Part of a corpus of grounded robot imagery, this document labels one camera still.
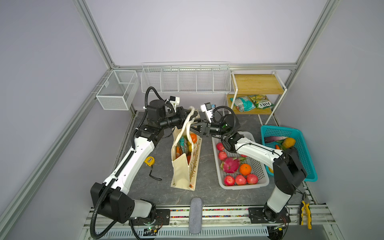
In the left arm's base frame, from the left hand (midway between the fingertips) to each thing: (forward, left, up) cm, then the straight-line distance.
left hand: (198, 115), depth 66 cm
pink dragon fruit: (-12, -17, -30) cm, 36 cm away
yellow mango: (+2, -58, -33) cm, 67 cm away
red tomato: (-16, +5, -9) cm, 19 cm away
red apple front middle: (-19, -21, -32) cm, 43 cm away
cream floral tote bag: (-16, +7, -9) cm, 19 cm away
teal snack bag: (0, +9, -23) cm, 25 cm away
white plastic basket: (-14, -21, -34) cm, 42 cm away
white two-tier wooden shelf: (+29, -47, -7) cm, 55 cm away
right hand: (-5, +6, -2) cm, 8 cm away
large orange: (-13, -26, -33) cm, 44 cm away
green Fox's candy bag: (+28, -45, -20) cm, 56 cm away
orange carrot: (+1, -52, -36) cm, 63 cm away
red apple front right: (-19, -28, -32) cm, 47 cm away
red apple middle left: (-4, -14, -32) cm, 35 cm away
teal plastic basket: (+11, -47, -31) cm, 57 cm away
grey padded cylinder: (-34, +4, -35) cm, 49 cm away
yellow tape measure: (-3, +30, -36) cm, 47 cm away
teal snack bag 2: (+27, -32, -19) cm, 46 cm away
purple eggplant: (+7, -51, -34) cm, 61 cm away
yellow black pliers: (-31, -54, -37) cm, 72 cm away
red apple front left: (-19, -15, -33) cm, 41 cm away
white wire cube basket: (+38, +51, -13) cm, 65 cm away
